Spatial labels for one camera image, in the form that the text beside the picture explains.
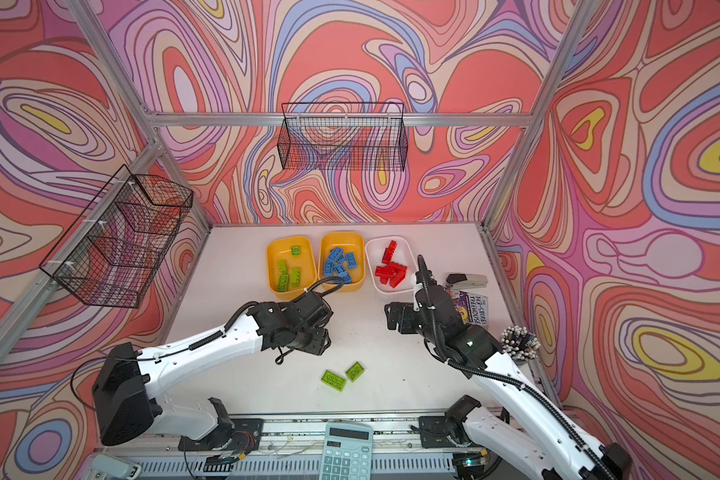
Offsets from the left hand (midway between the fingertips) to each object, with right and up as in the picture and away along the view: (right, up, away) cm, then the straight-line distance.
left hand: (322, 341), depth 79 cm
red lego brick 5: (+18, +14, +22) cm, 32 cm away
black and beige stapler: (+46, +14, +19) cm, 52 cm away
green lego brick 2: (-16, +14, +22) cm, 31 cm away
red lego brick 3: (+18, +18, +20) cm, 32 cm away
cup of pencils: (+50, +1, -6) cm, 51 cm away
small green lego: (-18, +19, +25) cm, 36 cm away
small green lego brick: (-14, +25, +31) cm, 42 cm away
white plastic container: (+15, +25, +28) cm, 41 cm away
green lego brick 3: (+3, -12, +3) cm, 13 cm away
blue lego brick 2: (-1, +19, +25) cm, 31 cm away
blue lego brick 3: (+3, +18, +22) cm, 29 cm away
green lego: (+9, -10, +4) cm, 14 cm away
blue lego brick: (+2, +23, +25) cm, 34 cm away
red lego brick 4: (+23, +15, +22) cm, 35 cm away
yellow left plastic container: (-15, +19, +26) cm, 35 cm away
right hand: (+21, +8, -4) cm, 23 cm away
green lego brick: (-12, +15, +22) cm, 29 cm away
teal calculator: (+7, -23, -10) cm, 26 cm away
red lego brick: (+20, +24, +25) cm, 41 cm away
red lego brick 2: (+23, +18, +22) cm, 37 cm away
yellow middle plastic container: (+6, +28, +30) cm, 41 cm away
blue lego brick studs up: (+6, +22, +28) cm, 36 cm away
